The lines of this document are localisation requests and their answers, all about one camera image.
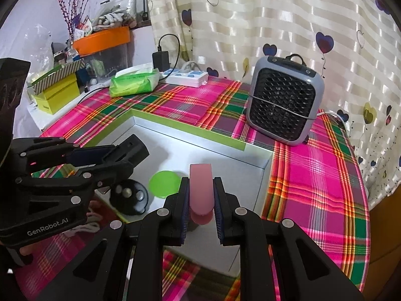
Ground striped cardboard box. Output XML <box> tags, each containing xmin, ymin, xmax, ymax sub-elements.
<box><xmin>30</xmin><ymin>58</ymin><xmax>86</xmax><ymax>95</ymax></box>

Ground clear plastic bag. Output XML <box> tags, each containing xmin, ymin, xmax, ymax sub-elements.
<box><xmin>22</xmin><ymin>23</ymin><xmax>55</xmax><ymax>79</ymax></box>

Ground wooden cabinet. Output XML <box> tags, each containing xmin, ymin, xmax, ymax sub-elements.
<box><xmin>366</xmin><ymin>182</ymin><xmax>401</xmax><ymax>276</ymax></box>

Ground green and white suction knob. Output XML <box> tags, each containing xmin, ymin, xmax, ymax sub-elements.
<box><xmin>149</xmin><ymin>170</ymin><xmax>179</xmax><ymax>199</ymax></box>

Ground black round magnetic disc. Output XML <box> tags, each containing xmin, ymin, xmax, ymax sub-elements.
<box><xmin>110</xmin><ymin>180</ymin><xmax>149</xmax><ymax>215</ymax></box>

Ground green and white cardboard box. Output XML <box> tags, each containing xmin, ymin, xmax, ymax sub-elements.
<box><xmin>92</xmin><ymin>107</ymin><xmax>276</xmax><ymax>278</ymax></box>

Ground white work gloves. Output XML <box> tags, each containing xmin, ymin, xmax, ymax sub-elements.
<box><xmin>92</xmin><ymin>0</ymin><xmax>138</xmax><ymax>30</ymax></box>

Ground yellow cardboard box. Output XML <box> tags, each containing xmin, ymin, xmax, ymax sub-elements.
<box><xmin>31</xmin><ymin>74</ymin><xmax>81</xmax><ymax>115</ymax></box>

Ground white heater power cord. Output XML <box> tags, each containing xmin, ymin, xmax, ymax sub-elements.
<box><xmin>316</xmin><ymin>109</ymin><xmax>345</xmax><ymax>123</ymax></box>

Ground black charger adapter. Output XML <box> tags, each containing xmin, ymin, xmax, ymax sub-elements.
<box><xmin>152</xmin><ymin>51</ymin><xmax>170</xmax><ymax>72</ymax></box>

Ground clear bin with orange lid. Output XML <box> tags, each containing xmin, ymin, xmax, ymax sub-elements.
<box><xmin>72</xmin><ymin>26</ymin><xmax>132</xmax><ymax>82</ymax></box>

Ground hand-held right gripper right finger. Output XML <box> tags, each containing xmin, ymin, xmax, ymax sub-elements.
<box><xmin>214</xmin><ymin>177</ymin><xmax>365</xmax><ymax>301</ymax></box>

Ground thin black cable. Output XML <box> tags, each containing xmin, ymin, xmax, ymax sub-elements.
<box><xmin>75</xmin><ymin>83</ymin><xmax>112</xmax><ymax>104</ymax></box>

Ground green tissue pack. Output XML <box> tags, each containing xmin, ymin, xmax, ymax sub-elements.
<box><xmin>109</xmin><ymin>63</ymin><xmax>161</xmax><ymax>98</ymax></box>

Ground pink plaid tablecloth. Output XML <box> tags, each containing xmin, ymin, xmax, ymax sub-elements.
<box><xmin>13</xmin><ymin>75</ymin><xmax>372</xmax><ymax>301</ymax></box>

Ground colourful paper packets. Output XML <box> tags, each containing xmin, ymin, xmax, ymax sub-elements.
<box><xmin>73</xmin><ymin>17</ymin><xmax>94</xmax><ymax>41</ymax></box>

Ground black charger cable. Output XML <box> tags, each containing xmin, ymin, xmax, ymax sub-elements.
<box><xmin>157</xmin><ymin>33</ymin><xmax>181</xmax><ymax>69</ymax></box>

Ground grey fan heater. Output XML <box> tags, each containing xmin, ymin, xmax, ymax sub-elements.
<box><xmin>246</xmin><ymin>54</ymin><xmax>325</xmax><ymax>146</ymax></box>

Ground purple dried flower branches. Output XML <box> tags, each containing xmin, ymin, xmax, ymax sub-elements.
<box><xmin>53</xmin><ymin>0</ymin><xmax>104</xmax><ymax>38</ymax></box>

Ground cream heart print curtain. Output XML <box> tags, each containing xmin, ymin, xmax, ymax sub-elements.
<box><xmin>144</xmin><ymin>0</ymin><xmax>401</xmax><ymax>207</ymax></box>

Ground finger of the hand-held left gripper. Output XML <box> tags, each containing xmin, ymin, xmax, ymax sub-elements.
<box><xmin>11</xmin><ymin>136</ymin><xmax>119</xmax><ymax>174</ymax></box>
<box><xmin>16</xmin><ymin>161</ymin><xmax>136</xmax><ymax>207</ymax></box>

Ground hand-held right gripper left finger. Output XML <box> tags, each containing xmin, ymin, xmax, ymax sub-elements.
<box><xmin>36</xmin><ymin>176</ymin><xmax>190</xmax><ymax>301</ymax></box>

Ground person's left hand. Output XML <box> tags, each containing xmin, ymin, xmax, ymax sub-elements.
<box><xmin>18</xmin><ymin>245</ymin><xmax>36</xmax><ymax>265</ymax></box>

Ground white power strip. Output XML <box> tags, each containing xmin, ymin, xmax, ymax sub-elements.
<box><xmin>160</xmin><ymin>61</ymin><xmax>209</xmax><ymax>88</ymax></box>

